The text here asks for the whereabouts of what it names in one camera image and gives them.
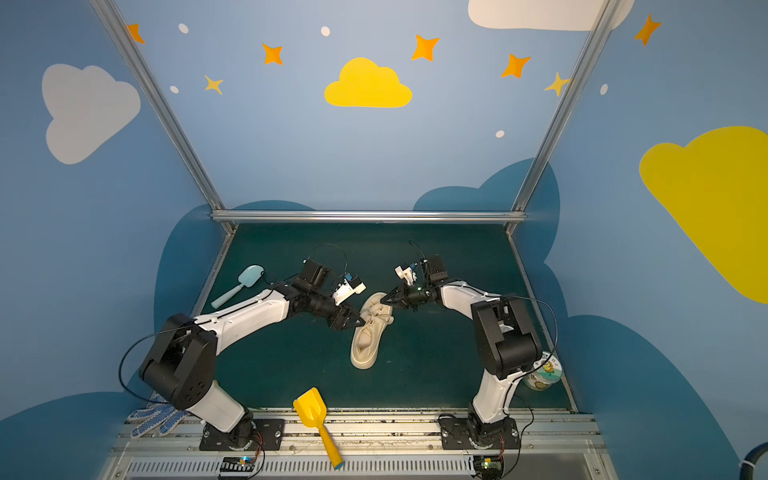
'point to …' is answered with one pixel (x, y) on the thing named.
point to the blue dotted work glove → (164, 418)
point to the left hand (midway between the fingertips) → (360, 315)
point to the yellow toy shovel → (312, 410)
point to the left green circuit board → (238, 464)
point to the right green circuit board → (491, 466)
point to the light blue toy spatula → (248, 278)
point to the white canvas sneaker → (368, 338)
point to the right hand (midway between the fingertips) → (384, 299)
